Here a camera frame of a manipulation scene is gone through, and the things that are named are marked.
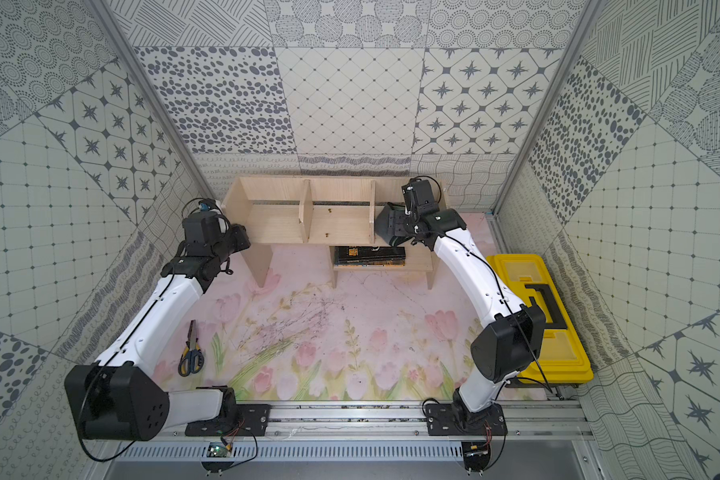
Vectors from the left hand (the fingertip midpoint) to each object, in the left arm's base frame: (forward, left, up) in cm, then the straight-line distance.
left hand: (237, 223), depth 81 cm
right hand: (+2, -47, -2) cm, 47 cm away
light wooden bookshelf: (+8, -27, -3) cm, 29 cm away
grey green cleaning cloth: (-3, -43, +4) cm, 43 cm away
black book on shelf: (-1, -36, -13) cm, 38 cm away
